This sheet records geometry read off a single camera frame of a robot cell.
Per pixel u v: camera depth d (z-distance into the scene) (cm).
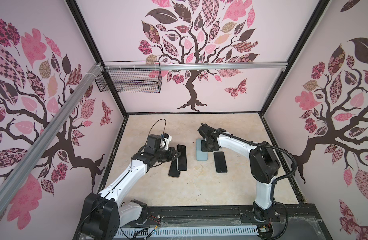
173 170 89
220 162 93
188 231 70
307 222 72
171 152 71
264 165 50
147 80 80
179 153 79
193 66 94
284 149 100
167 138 76
